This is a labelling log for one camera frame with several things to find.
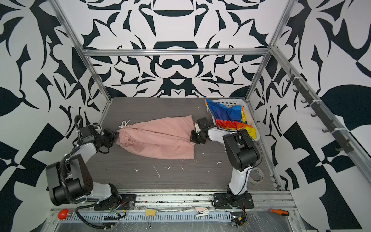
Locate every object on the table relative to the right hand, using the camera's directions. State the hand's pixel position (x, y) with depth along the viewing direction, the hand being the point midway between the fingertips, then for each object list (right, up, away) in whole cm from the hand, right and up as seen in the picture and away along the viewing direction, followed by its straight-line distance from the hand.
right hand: (191, 137), depth 96 cm
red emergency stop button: (-61, -31, -28) cm, 74 cm away
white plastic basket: (+10, +6, -28) cm, 31 cm away
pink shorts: (-16, +1, -4) cm, 16 cm away
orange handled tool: (+41, -31, -26) cm, 58 cm away
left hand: (-45, +6, -7) cm, 45 cm away
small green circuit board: (+21, -35, -25) cm, 48 cm away
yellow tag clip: (-21, -32, -25) cm, 46 cm away
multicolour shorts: (+29, +13, +5) cm, 32 cm away
